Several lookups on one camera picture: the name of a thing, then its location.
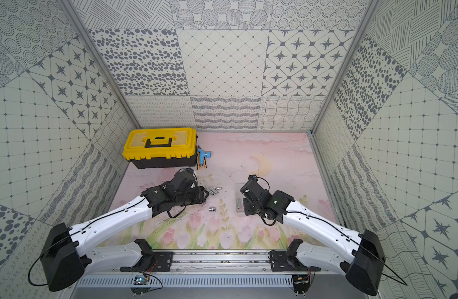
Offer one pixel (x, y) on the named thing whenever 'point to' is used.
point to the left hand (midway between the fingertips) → (206, 191)
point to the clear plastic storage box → (239, 198)
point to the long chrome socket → (238, 203)
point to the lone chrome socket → (213, 209)
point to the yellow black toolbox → (160, 147)
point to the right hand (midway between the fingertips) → (250, 205)
